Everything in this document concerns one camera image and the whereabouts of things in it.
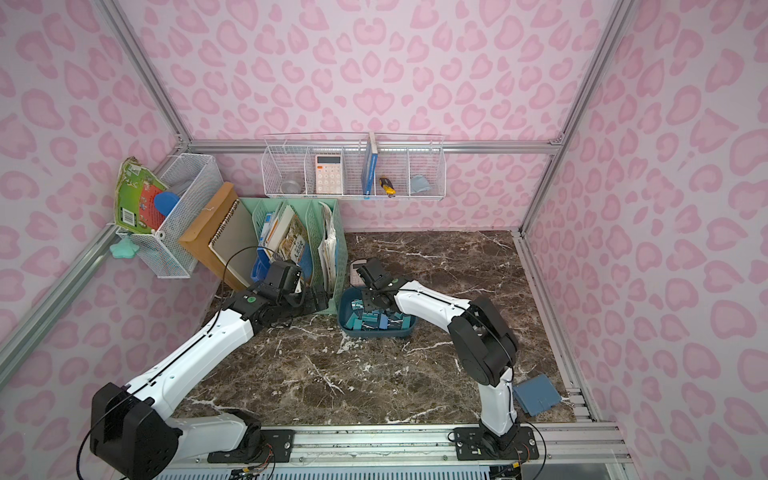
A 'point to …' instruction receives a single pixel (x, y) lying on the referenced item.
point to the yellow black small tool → (386, 184)
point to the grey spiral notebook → (236, 241)
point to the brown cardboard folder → (197, 242)
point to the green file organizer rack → (311, 233)
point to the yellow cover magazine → (296, 250)
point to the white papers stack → (327, 252)
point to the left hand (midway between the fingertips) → (315, 294)
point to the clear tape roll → (291, 187)
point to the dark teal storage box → (354, 320)
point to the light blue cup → (418, 183)
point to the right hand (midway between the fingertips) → (371, 295)
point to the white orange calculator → (328, 174)
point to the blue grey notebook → (537, 395)
